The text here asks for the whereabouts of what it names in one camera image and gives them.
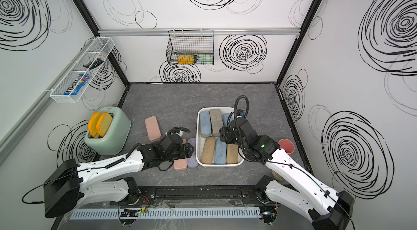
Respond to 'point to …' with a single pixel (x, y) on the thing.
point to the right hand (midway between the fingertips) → (227, 131)
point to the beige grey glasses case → (216, 121)
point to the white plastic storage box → (210, 150)
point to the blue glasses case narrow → (205, 123)
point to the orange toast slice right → (103, 122)
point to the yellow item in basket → (185, 59)
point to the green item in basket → (205, 59)
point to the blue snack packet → (82, 82)
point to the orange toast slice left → (93, 123)
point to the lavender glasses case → (191, 161)
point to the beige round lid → (276, 176)
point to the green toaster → (115, 138)
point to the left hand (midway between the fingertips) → (191, 151)
